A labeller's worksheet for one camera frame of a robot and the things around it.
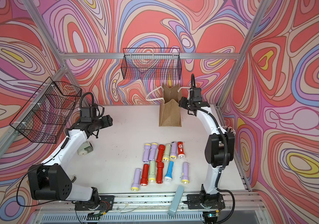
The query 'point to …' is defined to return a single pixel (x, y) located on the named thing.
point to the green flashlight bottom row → (152, 172)
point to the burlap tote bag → (169, 110)
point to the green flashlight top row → (166, 156)
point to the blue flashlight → (169, 175)
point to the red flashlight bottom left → (144, 179)
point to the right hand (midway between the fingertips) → (182, 105)
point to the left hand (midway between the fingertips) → (109, 120)
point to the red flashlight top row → (160, 152)
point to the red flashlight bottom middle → (160, 166)
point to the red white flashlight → (181, 154)
